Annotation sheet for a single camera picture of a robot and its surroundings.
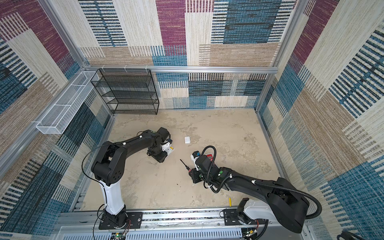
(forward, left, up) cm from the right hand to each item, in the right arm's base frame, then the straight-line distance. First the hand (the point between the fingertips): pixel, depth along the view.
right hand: (192, 175), depth 82 cm
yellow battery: (-13, -19, -5) cm, 24 cm away
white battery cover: (+26, +3, -4) cm, 26 cm away
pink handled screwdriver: (+5, +3, 0) cm, 5 cm away
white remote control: (+18, +14, -4) cm, 23 cm away
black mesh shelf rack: (+59, +46, +12) cm, 75 cm away
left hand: (+14, +20, -4) cm, 25 cm away
